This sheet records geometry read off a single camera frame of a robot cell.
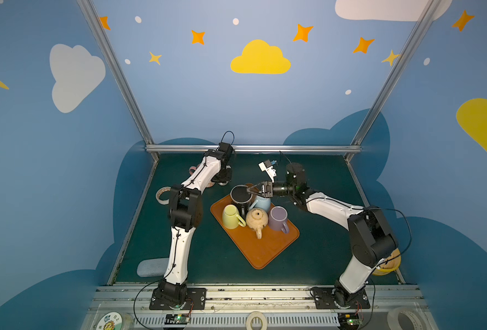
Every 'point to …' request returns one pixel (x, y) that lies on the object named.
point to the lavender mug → (277, 219)
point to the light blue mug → (261, 202)
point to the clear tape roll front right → (393, 322)
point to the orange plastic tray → (262, 251)
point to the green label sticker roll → (111, 320)
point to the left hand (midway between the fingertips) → (225, 179)
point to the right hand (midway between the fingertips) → (249, 189)
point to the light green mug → (230, 217)
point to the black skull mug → (241, 197)
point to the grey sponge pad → (153, 267)
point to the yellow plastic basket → (390, 265)
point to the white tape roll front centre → (253, 314)
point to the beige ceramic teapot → (257, 218)
